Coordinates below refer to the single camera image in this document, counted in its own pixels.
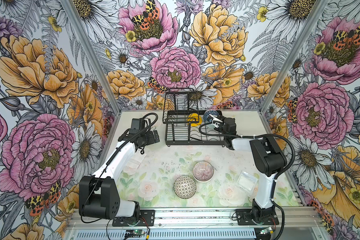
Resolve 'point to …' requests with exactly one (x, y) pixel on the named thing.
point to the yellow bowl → (194, 119)
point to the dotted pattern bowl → (184, 187)
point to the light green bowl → (211, 126)
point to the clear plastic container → (247, 181)
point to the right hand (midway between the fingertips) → (220, 117)
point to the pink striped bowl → (203, 171)
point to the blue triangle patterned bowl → (210, 112)
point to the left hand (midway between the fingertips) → (151, 142)
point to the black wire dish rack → (185, 124)
